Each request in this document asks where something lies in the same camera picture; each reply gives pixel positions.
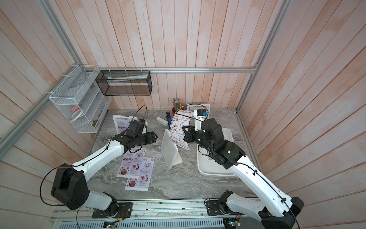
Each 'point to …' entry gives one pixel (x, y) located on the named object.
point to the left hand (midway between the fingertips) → (153, 139)
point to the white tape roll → (76, 115)
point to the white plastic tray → (207, 166)
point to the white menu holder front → (193, 107)
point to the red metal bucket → (173, 111)
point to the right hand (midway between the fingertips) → (181, 127)
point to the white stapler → (162, 121)
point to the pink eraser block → (74, 108)
